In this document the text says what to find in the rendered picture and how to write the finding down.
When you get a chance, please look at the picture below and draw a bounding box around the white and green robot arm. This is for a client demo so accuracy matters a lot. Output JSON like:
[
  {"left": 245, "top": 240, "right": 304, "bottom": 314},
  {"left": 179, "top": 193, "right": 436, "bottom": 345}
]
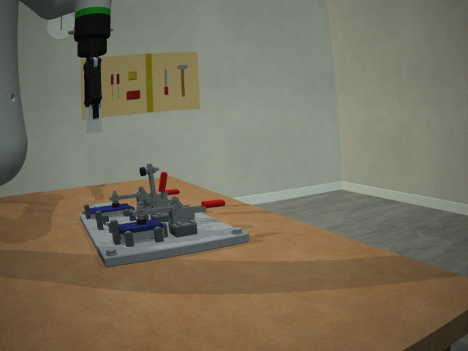
[{"left": 0, "top": 0, "right": 113, "bottom": 186}]

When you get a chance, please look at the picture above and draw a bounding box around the grey toggle clamp with red handle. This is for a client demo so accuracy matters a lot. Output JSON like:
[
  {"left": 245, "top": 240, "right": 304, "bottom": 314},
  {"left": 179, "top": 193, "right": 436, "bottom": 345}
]
[
  {"left": 132, "top": 197, "right": 225, "bottom": 238},
  {"left": 109, "top": 186, "right": 180, "bottom": 209}
]

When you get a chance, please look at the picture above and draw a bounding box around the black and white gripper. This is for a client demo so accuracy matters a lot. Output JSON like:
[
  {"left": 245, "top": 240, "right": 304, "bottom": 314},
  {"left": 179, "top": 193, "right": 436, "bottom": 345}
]
[{"left": 78, "top": 38, "right": 107, "bottom": 134}]

